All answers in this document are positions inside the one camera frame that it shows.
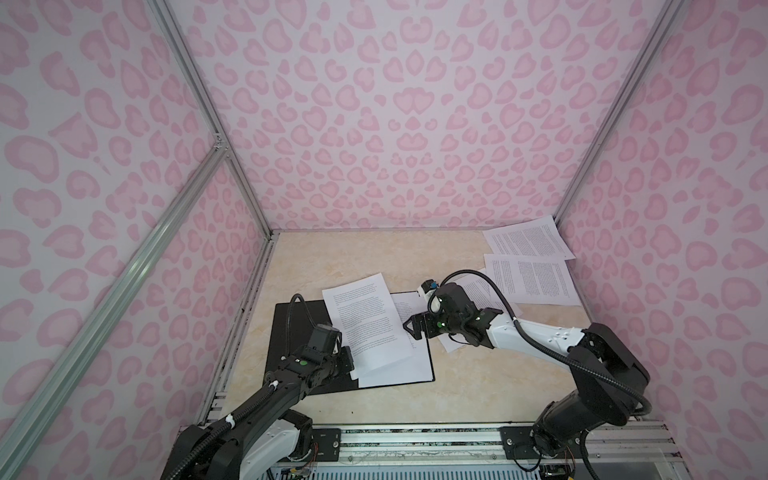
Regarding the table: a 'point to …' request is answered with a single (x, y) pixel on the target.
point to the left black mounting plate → (329, 443)
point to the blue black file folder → (293, 325)
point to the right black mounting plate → (517, 444)
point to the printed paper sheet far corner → (539, 237)
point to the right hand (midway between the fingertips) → (416, 320)
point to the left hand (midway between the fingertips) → (354, 356)
